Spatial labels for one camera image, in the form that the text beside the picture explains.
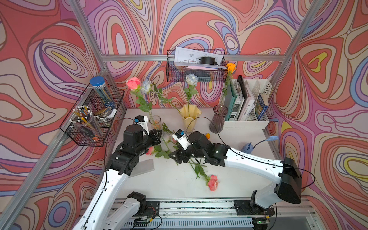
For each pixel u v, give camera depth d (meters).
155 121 0.90
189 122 0.90
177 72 1.01
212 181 0.78
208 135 1.01
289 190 0.40
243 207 0.73
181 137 0.62
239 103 0.91
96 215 0.38
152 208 0.72
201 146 0.55
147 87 0.72
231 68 0.86
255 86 1.05
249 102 0.89
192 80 0.77
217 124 0.97
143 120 0.61
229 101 0.88
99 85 0.70
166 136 0.71
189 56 0.85
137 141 0.49
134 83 0.63
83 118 0.58
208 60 0.82
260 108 1.02
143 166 0.90
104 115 0.74
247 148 0.86
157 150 0.92
